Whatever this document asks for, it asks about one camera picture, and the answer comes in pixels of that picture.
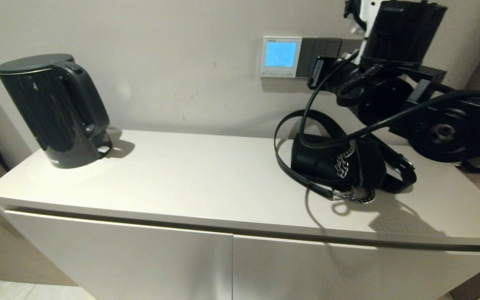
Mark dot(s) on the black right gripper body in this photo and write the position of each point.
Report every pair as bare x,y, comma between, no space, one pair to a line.
402,33

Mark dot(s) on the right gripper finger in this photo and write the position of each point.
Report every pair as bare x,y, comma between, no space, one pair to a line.
352,7
368,12

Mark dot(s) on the white wall thermostat panel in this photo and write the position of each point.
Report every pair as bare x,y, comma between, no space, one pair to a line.
279,54

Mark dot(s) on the white sideboard cabinet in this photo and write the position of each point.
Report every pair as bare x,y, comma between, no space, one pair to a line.
206,183

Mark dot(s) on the white cabinet door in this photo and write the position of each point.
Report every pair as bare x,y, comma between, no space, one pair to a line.
131,262
340,275

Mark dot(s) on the black electric kettle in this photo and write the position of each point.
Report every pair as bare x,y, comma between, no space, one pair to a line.
54,121

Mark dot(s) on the grey single wall switch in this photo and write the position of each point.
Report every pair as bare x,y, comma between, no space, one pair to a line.
350,43

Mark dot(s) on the grey triple rocker wall switch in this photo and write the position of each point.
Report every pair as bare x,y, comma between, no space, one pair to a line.
306,50

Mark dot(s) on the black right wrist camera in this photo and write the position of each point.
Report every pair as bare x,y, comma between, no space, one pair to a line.
320,73

